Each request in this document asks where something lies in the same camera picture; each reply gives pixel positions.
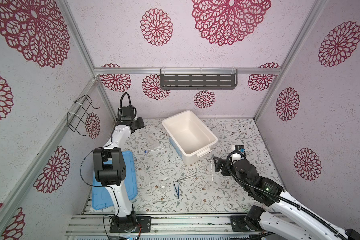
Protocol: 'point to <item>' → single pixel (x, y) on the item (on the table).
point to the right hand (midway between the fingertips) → (221, 156)
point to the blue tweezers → (177, 193)
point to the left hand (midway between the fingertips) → (140, 124)
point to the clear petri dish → (163, 187)
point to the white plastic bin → (189, 136)
